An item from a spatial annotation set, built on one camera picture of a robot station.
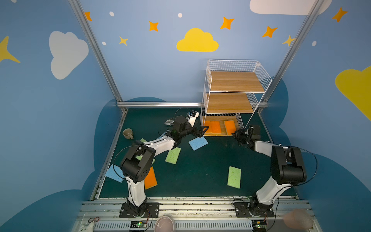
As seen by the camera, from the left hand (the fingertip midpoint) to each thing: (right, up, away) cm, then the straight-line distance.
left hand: (201, 123), depth 88 cm
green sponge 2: (+19, -33, -4) cm, 38 cm away
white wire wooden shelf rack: (+21, +19, +8) cm, 29 cm away
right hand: (+22, -5, +10) cm, 25 cm away
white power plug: (-56, -50, -21) cm, 78 cm away
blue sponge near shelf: (-1, -14, +12) cm, 18 cm away
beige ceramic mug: (-53, -7, +15) cm, 55 cm away
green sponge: (-18, -21, +5) cm, 29 cm away
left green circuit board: (-33, -51, -17) cm, 63 cm away
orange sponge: (-31, -35, -4) cm, 47 cm away
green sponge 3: (-40, -13, +13) cm, 44 cm away
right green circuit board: (+28, -52, -16) cm, 61 cm away
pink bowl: (-21, -52, -15) cm, 58 cm away
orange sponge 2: (+9, -2, +20) cm, 22 cm away
